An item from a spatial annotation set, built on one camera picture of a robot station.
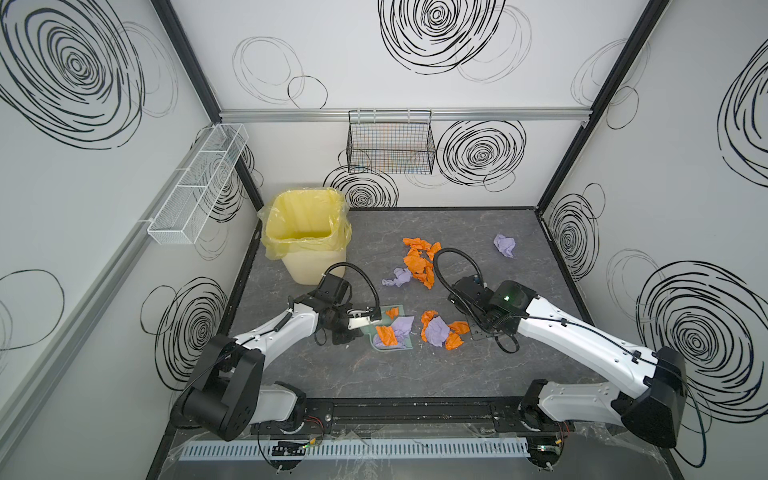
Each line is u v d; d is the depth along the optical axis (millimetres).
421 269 1016
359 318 741
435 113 925
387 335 831
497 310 509
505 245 1059
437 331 867
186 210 735
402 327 864
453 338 863
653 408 376
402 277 960
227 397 416
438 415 754
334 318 673
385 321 911
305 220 991
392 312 911
